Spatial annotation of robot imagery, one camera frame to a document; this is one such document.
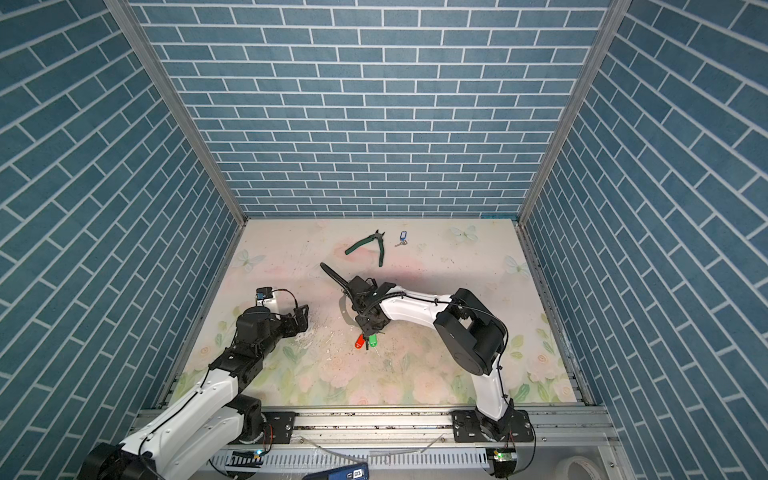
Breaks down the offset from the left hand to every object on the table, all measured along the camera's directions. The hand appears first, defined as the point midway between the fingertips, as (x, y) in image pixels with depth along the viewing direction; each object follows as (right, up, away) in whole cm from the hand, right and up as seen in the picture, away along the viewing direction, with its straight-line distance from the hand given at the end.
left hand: (296, 308), depth 86 cm
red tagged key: (+18, -11, +3) cm, 21 cm away
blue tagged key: (+32, +21, +30) cm, 48 cm away
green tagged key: (+22, -10, +3) cm, 25 cm away
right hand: (+20, -5, +6) cm, 22 cm away
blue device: (+21, -32, -20) cm, 43 cm away
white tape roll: (+68, -33, -18) cm, 77 cm away
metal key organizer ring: (+12, -3, +10) cm, 16 cm away
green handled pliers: (+21, +22, +29) cm, 42 cm away
